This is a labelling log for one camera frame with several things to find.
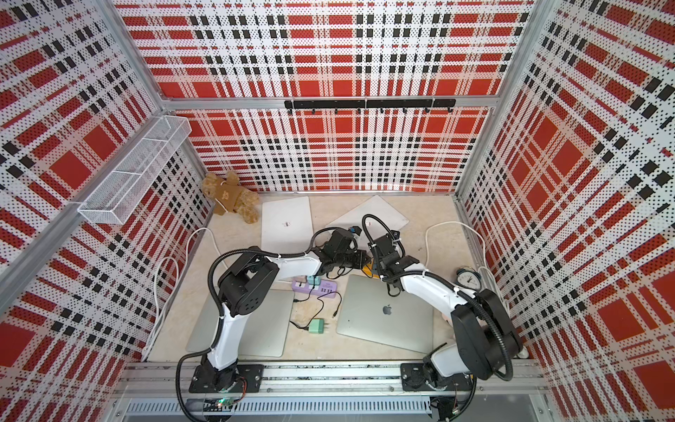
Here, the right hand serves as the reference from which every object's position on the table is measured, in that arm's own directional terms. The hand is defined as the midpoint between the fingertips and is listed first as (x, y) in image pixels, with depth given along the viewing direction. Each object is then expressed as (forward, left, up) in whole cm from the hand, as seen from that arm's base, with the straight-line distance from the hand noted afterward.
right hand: (387, 261), depth 90 cm
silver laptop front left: (-20, +41, -10) cm, 47 cm away
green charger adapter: (-20, +24, -4) cm, 31 cm away
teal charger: (-7, +26, 0) cm, 27 cm away
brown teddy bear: (+31, +65, +1) cm, 72 cm away
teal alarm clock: (-4, -28, -5) cm, 29 cm away
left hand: (+3, +4, -4) cm, 7 cm away
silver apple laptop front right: (-15, +7, -8) cm, 18 cm away
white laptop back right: (+33, +1, -8) cm, 34 cm away
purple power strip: (-8, +21, -4) cm, 23 cm away
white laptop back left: (+21, +40, -7) cm, 46 cm away
